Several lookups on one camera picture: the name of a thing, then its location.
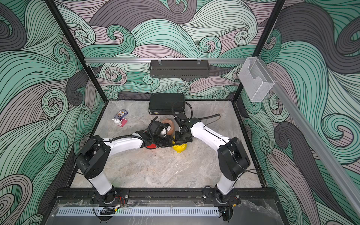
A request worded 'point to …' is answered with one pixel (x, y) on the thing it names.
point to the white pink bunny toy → (121, 123)
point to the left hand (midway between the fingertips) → (176, 143)
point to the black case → (166, 104)
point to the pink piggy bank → (169, 121)
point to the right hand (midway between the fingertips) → (177, 141)
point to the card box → (121, 114)
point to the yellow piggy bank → (179, 148)
